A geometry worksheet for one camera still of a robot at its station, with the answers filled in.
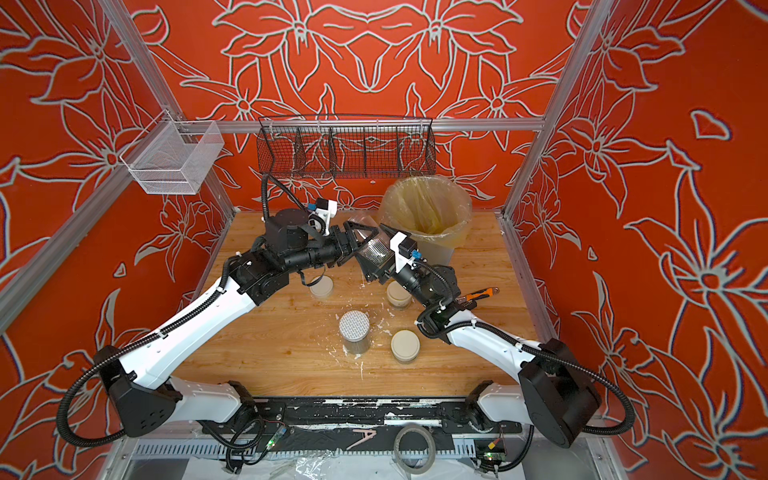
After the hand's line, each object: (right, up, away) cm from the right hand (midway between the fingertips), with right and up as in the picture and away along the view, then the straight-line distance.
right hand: (370, 234), depth 65 cm
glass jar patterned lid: (-4, -25, +11) cm, 27 cm away
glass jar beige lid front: (+9, -30, +13) cm, 34 cm away
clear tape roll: (+12, -47, +5) cm, 49 cm away
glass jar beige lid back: (+7, -18, +22) cm, 30 cm away
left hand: (+1, 0, -2) cm, 2 cm away
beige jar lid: (-17, -17, +30) cm, 38 cm away
